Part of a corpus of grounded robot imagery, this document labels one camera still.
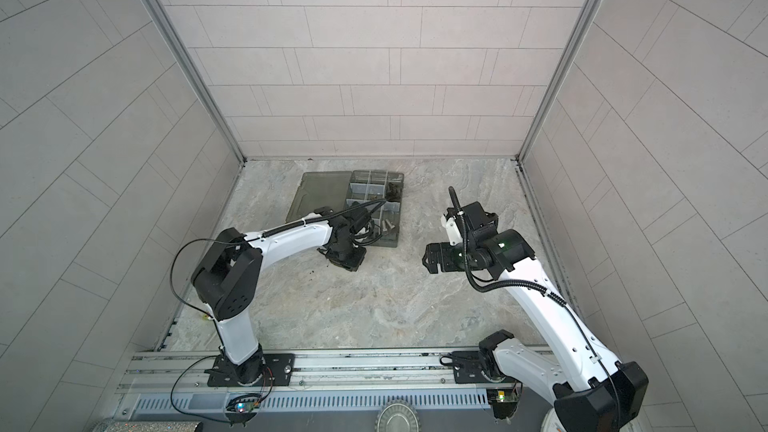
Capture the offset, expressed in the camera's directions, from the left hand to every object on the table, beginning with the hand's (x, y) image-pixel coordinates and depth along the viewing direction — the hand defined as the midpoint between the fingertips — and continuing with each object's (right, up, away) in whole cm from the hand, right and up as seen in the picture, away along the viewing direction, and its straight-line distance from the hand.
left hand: (364, 264), depth 87 cm
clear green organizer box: (-12, +22, +18) cm, 31 cm away
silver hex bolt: (+5, +10, +8) cm, 14 cm away
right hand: (+20, +5, -14) cm, 25 cm away
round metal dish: (+10, -28, -22) cm, 37 cm away
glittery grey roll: (-41, -26, -26) cm, 55 cm away
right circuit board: (+34, -26, -19) cm, 47 cm away
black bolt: (+8, +20, +18) cm, 28 cm away
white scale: (+43, -27, -24) cm, 56 cm away
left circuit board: (-24, -24, -23) cm, 41 cm away
